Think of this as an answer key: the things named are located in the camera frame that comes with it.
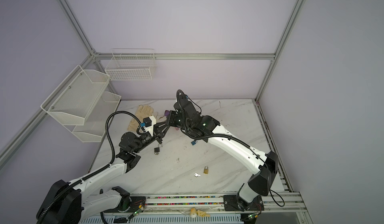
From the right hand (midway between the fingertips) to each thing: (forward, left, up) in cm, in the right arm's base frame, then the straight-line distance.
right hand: (163, 116), depth 68 cm
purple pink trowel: (+28, +9, -31) cm, 43 cm away
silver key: (-16, -15, -34) cm, 40 cm away
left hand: (0, -2, -5) cm, 5 cm away
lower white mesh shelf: (+8, +49, -21) cm, 54 cm away
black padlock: (-1, +11, -32) cm, 34 cm away
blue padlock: (+5, -13, -33) cm, 36 cm away
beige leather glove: (+32, +28, -33) cm, 53 cm away
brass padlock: (-13, -20, -33) cm, 41 cm away
